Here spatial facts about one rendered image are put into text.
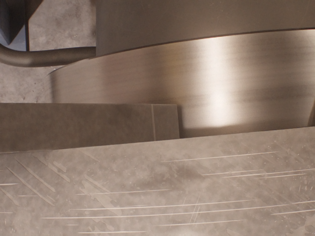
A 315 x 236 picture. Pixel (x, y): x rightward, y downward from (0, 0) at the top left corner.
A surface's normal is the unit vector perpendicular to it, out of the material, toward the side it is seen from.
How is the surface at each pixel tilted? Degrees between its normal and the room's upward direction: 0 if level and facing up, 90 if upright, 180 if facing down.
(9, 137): 50
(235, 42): 20
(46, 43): 0
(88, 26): 0
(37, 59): 27
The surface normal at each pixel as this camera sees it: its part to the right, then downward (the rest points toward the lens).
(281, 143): -0.17, -0.57
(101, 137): 0.82, -0.10
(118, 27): -0.84, -0.02
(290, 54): -0.05, -0.04
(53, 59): -0.12, 0.32
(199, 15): -0.43, -0.07
